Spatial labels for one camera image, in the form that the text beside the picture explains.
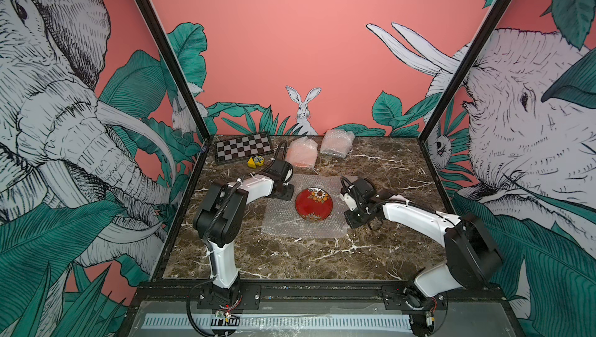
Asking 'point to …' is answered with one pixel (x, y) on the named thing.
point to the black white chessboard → (238, 148)
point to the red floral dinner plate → (314, 203)
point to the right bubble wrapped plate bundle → (337, 142)
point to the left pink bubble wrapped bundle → (302, 151)
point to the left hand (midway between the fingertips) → (289, 189)
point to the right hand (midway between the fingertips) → (347, 216)
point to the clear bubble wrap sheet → (282, 219)
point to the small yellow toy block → (258, 160)
